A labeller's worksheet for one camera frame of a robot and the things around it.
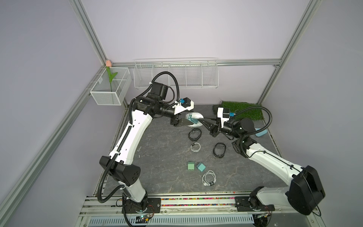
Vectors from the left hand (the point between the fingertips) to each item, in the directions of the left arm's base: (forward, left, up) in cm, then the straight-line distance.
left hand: (192, 116), depth 65 cm
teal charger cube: (-12, -5, -35) cm, 37 cm away
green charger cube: (-11, +1, -35) cm, 36 cm away
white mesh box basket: (+47, +49, -15) cm, 69 cm away
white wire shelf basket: (+53, -5, -12) cm, 55 cm away
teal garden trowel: (+9, -52, -35) cm, 64 cm away
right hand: (-3, -3, +2) cm, 4 cm away
